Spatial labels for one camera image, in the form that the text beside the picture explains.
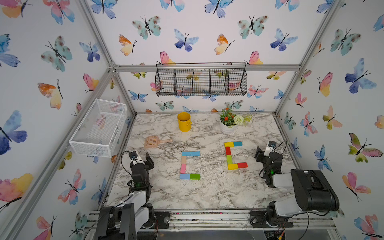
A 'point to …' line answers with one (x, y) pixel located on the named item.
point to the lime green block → (229, 159)
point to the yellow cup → (184, 121)
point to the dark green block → (195, 176)
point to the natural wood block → (183, 159)
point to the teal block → (237, 143)
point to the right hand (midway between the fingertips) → (265, 146)
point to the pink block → (183, 168)
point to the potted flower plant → (228, 121)
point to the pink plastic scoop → (153, 141)
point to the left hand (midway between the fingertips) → (143, 153)
